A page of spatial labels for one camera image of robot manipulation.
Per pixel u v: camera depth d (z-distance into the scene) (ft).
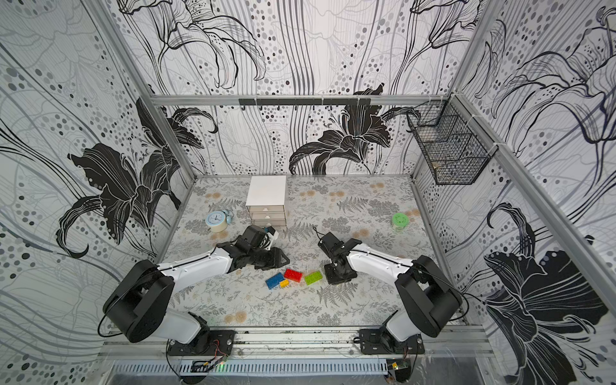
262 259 2.45
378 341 2.10
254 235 2.27
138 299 1.47
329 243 2.29
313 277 2.82
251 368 2.51
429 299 1.41
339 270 2.35
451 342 2.41
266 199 3.03
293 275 2.82
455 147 2.87
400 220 3.16
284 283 2.76
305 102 3.06
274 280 2.77
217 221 3.21
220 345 2.39
